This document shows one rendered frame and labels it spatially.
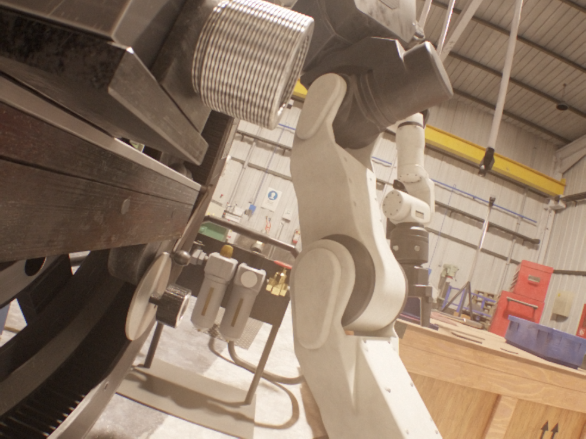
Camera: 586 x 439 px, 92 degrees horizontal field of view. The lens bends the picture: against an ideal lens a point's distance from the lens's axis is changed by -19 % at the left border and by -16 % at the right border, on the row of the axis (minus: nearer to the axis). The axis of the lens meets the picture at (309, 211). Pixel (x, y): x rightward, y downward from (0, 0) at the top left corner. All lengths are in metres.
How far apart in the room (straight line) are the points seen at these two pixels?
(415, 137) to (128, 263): 0.67
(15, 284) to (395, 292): 0.50
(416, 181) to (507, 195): 12.36
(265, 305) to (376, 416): 0.71
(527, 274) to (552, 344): 2.60
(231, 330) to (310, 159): 0.63
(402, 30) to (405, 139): 0.25
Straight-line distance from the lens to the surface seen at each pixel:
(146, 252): 0.41
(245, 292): 1.03
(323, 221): 0.56
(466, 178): 12.48
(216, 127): 0.55
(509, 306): 4.00
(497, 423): 1.26
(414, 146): 0.83
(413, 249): 0.74
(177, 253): 0.43
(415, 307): 1.19
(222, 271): 1.02
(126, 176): 0.23
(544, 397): 1.35
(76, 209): 0.20
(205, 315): 1.06
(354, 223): 0.52
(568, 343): 1.52
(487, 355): 1.14
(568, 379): 1.40
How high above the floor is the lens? 0.56
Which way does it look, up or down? 6 degrees up
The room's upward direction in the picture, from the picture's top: 20 degrees clockwise
